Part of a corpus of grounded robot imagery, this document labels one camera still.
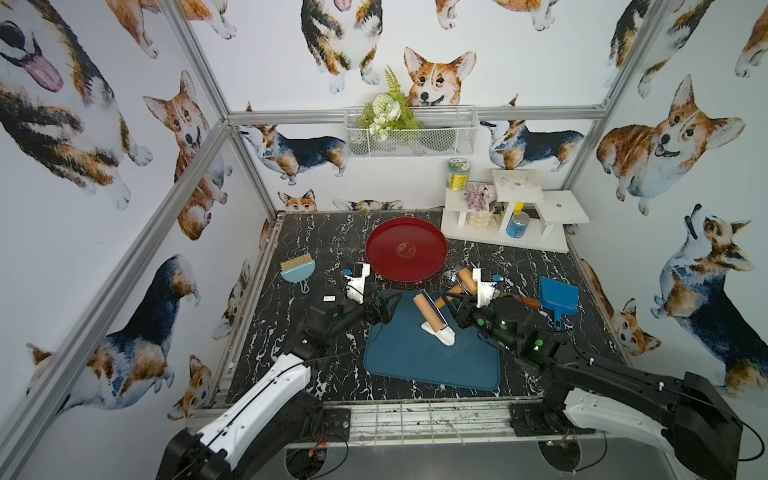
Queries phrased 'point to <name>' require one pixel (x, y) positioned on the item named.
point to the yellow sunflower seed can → (458, 174)
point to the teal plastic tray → (399, 346)
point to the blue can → (517, 225)
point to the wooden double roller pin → (467, 285)
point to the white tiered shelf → (513, 211)
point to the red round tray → (406, 250)
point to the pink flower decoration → (479, 198)
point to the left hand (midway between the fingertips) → (388, 283)
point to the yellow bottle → (519, 206)
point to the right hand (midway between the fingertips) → (450, 285)
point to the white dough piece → (446, 335)
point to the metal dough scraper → (521, 299)
